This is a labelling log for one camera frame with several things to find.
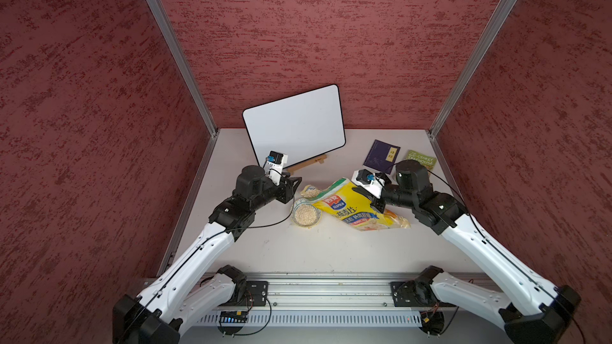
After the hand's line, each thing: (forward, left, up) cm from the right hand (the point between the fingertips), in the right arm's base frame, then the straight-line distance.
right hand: (355, 189), depth 72 cm
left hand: (+4, +19, 0) cm, 20 cm away
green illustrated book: (+27, -39, -23) cm, 53 cm away
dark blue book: (+31, -20, -24) cm, 44 cm away
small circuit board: (-30, +39, -25) cm, 55 cm away
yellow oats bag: (-2, 0, -9) cm, 9 cm away
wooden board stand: (+22, +20, -19) cm, 35 cm away
